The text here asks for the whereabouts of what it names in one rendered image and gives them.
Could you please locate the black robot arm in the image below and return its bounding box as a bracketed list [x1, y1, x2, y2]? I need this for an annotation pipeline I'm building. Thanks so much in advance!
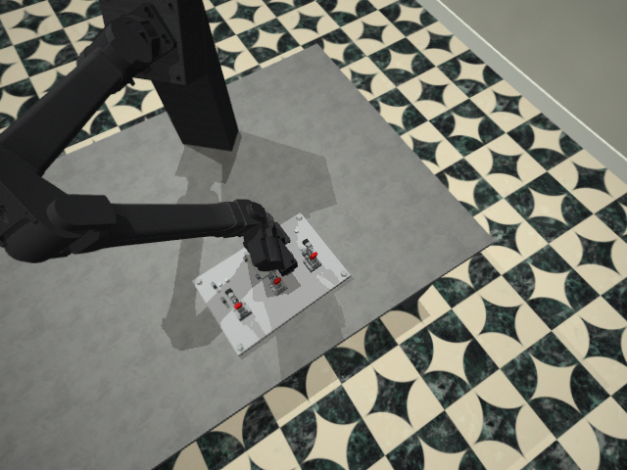
[0, 2, 298, 277]

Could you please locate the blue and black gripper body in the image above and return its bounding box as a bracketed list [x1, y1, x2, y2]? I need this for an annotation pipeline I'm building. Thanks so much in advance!
[243, 222, 291, 252]

